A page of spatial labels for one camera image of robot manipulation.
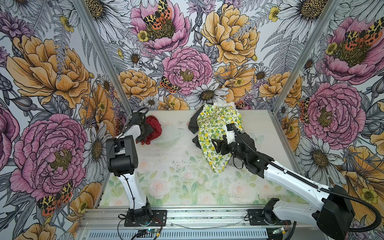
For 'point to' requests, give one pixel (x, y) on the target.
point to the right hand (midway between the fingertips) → (217, 142)
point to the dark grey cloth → (193, 127)
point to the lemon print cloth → (212, 120)
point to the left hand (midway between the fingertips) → (147, 135)
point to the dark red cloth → (152, 121)
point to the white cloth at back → (225, 104)
